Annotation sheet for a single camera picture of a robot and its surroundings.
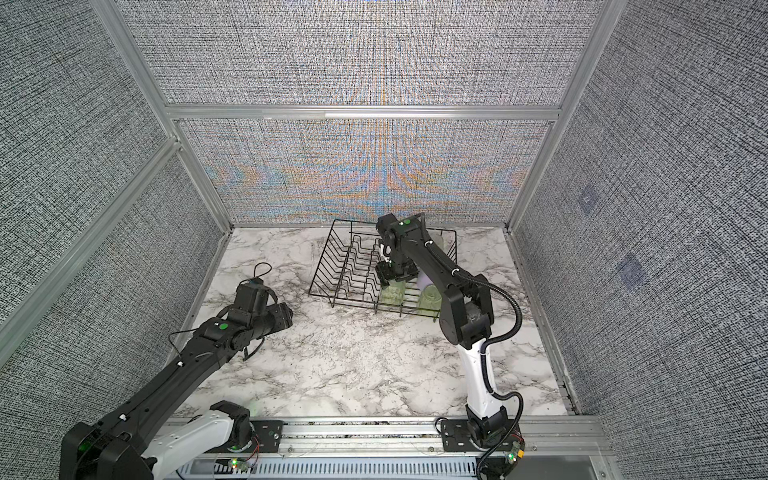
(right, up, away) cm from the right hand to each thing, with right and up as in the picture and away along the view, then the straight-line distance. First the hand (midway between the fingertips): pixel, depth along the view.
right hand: (395, 280), depth 92 cm
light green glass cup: (-1, -4, -2) cm, 4 cm away
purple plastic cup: (+9, 0, +1) cm, 9 cm away
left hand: (-31, -9, -9) cm, 33 cm away
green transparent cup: (+10, -6, -4) cm, 12 cm away
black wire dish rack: (-15, +1, +6) cm, 17 cm away
